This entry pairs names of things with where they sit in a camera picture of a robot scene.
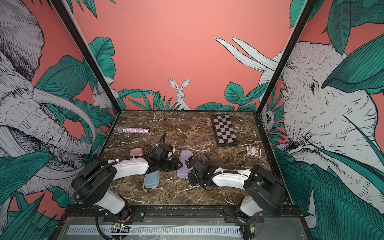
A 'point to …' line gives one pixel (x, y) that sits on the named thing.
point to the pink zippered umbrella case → (136, 151)
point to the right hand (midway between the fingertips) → (189, 175)
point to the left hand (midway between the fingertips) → (183, 164)
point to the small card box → (253, 151)
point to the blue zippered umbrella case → (151, 180)
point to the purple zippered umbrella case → (184, 155)
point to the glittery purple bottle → (119, 130)
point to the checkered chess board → (224, 131)
